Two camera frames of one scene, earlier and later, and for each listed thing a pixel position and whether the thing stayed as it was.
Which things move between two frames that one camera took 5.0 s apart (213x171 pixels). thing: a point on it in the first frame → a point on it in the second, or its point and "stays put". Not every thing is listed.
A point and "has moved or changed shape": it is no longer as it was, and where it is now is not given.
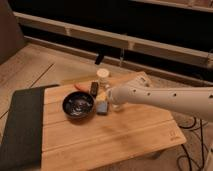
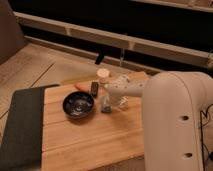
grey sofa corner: x=11 y=37 stays put
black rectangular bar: x=94 y=88 stays put
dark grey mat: x=21 y=148 stays put
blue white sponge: x=102 y=103 has moved or changed shape
